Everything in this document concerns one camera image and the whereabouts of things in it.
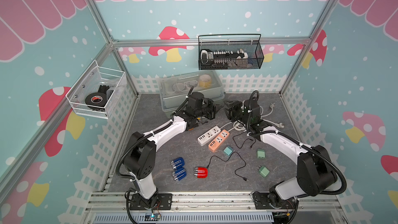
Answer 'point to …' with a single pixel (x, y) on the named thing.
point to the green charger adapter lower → (263, 170)
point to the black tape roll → (96, 99)
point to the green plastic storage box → (173, 90)
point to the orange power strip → (218, 141)
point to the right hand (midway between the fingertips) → (222, 102)
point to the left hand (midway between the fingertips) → (224, 105)
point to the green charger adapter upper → (260, 153)
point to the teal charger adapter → (228, 151)
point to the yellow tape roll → (205, 81)
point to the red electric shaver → (201, 172)
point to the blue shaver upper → (178, 163)
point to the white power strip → (206, 137)
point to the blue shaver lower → (179, 173)
